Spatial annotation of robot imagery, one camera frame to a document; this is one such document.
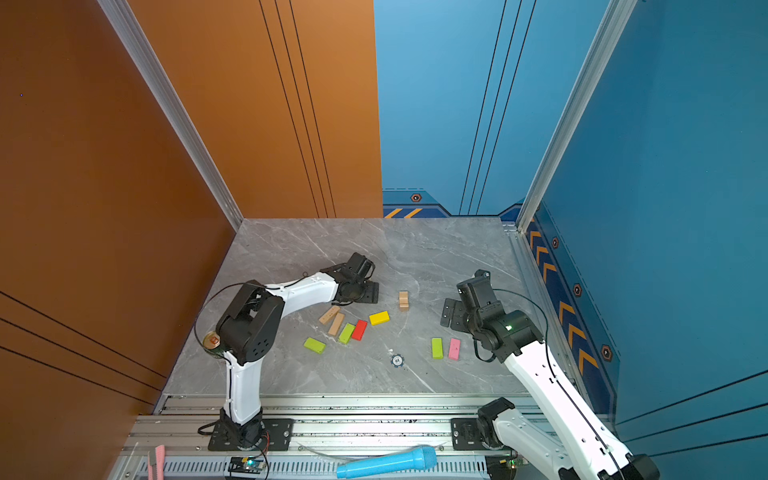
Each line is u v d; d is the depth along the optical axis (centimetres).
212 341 79
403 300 97
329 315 94
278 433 74
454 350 87
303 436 76
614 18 70
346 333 90
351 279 77
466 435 72
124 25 71
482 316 54
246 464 71
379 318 93
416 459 67
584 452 38
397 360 85
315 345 88
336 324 92
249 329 53
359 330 91
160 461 70
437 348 87
